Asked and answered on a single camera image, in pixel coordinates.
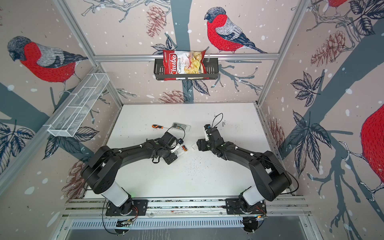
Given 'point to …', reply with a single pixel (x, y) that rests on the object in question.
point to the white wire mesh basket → (68, 120)
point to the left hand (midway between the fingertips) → (170, 153)
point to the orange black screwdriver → (155, 126)
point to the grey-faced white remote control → (186, 127)
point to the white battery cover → (194, 146)
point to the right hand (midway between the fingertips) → (200, 144)
